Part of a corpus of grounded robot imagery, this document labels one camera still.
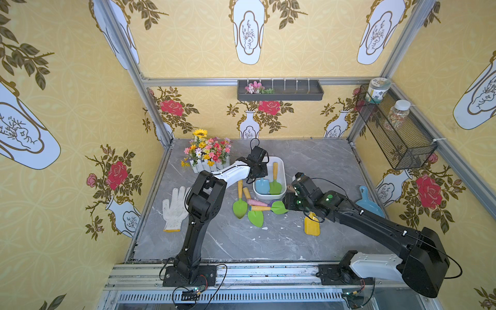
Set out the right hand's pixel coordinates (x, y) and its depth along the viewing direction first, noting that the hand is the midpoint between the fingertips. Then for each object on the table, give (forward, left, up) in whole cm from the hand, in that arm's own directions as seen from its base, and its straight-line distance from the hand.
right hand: (288, 197), depth 83 cm
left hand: (+20, +14, -8) cm, 26 cm away
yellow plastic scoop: (-8, -11, -10) cm, 17 cm away
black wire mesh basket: (+26, -48, +16) cm, 57 cm away
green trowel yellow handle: (+11, +5, -12) cm, 17 cm away
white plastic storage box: (+14, +2, -6) cm, 15 cm away
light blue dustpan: (+3, -39, -11) cm, 41 cm away
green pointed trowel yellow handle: (0, +22, -11) cm, 24 cm away
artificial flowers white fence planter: (+20, +40, +4) cm, 44 cm away
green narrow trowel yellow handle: (-5, +13, -11) cm, 18 cm away
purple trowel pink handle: (+1, +13, -8) cm, 15 cm away
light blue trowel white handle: (+11, +11, -9) cm, 18 cm away
